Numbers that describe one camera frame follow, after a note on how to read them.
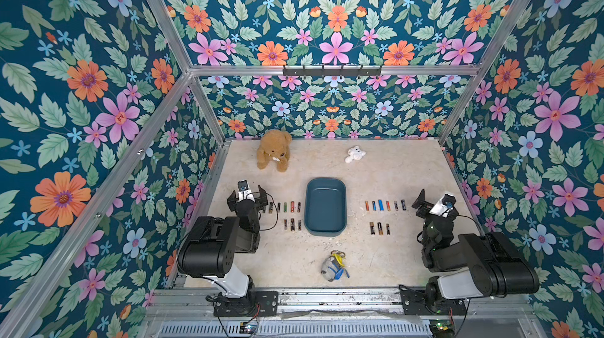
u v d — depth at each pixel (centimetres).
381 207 96
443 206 72
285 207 96
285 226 91
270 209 96
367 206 96
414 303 74
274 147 94
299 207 96
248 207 72
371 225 90
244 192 77
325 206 96
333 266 77
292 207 96
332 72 93
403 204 96
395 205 96
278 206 96
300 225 91
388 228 90
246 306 68
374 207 96
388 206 96
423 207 78
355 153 111
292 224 90
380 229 89
